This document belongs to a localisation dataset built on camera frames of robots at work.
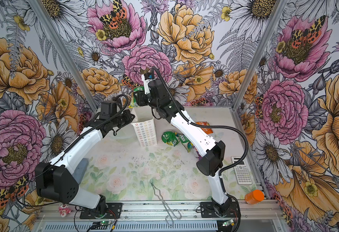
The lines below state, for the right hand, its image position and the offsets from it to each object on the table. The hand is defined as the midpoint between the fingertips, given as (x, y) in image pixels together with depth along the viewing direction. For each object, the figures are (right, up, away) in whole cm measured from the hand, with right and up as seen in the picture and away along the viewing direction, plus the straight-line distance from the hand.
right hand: (137, 97), depth 73 cm
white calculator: (+58, -43, +12) cm, 73 cm away
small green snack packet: (+26, -25, +21) cm, 42 cm away
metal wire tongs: (+20, -58, +1) cm, 62 cm away
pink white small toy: (-35, -55, -2) cm, 65 cm away
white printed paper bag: (+3, -15, +8) cm, 17 cm away
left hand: (-4, -11, +10) cm, 16 cm away
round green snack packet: (+16, -23, +23) cm, 36 cm away
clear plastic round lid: (-17, -23, +29) cm, 40 cm away
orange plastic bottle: (+57, -48, -3) cm, 74 cm away
